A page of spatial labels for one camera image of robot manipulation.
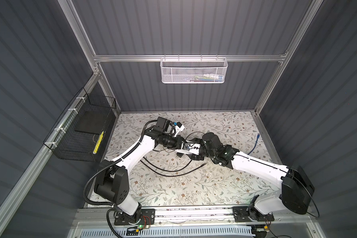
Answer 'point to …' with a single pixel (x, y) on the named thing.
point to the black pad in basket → (93, 122)
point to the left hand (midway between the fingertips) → (189, 147)
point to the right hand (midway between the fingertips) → (191, 145)
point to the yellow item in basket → (98, 142)
